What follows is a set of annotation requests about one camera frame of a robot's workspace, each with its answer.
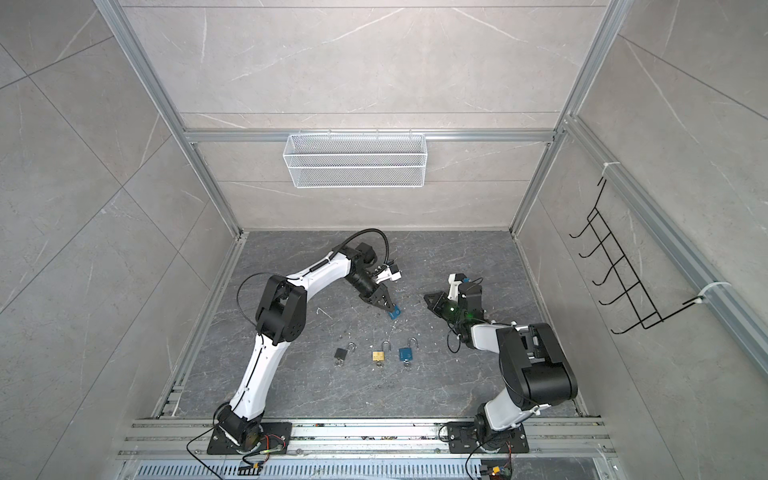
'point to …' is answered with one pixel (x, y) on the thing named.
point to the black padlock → (341, 353)
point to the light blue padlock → (396, 312)
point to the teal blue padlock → (406, 353)
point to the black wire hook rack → (645, 310)
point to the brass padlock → (380, 355)
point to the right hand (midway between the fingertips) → (424, 293)
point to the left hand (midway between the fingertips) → (391, 304)
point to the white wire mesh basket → (356, 160)
